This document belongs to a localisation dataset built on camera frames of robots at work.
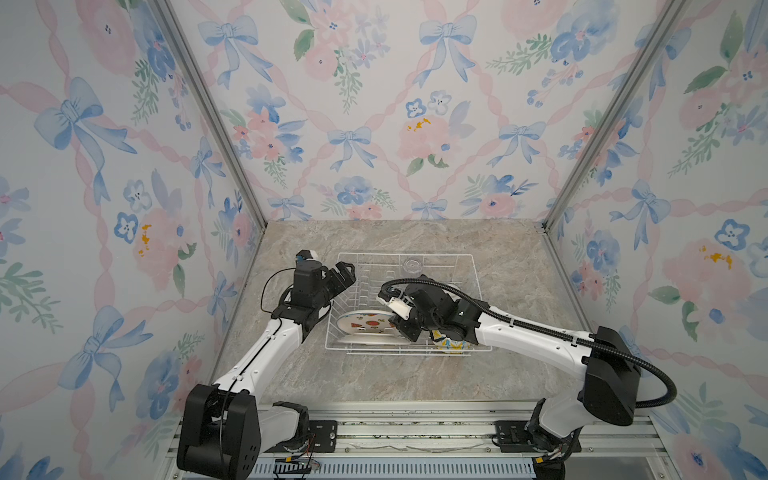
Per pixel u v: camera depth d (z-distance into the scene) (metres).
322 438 0.75
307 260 0.75
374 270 1.07
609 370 0.42
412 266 0.95
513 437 0.73
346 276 0.76
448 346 0.84
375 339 0.75
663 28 0.71
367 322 0.83
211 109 0.86
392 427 0.77
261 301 0.97
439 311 0.60
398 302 0.68
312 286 0.64
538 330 0.49
